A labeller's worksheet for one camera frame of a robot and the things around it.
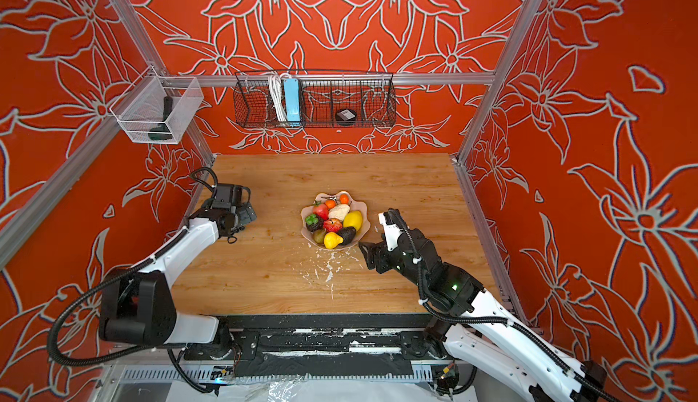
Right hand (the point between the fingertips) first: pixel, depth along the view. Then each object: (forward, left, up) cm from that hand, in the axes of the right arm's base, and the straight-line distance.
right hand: (366, 240), depth 69 cm
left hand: (+16, +42, -11) cm, 47 cm away
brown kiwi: (+10, +14, -15) cm, 23 cm away
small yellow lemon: (+7, +10, -13) cm, 18 cm away
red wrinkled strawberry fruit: (+14, +10, -15) cm, 23 cm away
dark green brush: (+32, +61, +13) cm, 70 cm away
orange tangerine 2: (+25, +6, -15) cm, 30 cm away
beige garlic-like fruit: (+20, +8, -16) cm, 27 cm away
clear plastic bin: (+46, +70, +10) cm, 84 cm away
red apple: (+20, +14, -16) cm, 30 cm away
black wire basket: (+57, -5, +7) cm, 58 cm away
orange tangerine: (+24, +11, -16) cm, 31 cm away
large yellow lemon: (+16, +3, -15) cm, 23 cm away
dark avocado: (+10, +5, -14) cm, 17 cm away
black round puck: (+46, +5, +5) cm, 46 cm away
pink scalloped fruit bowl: (+23, +1, -18) cm, 29 cm away
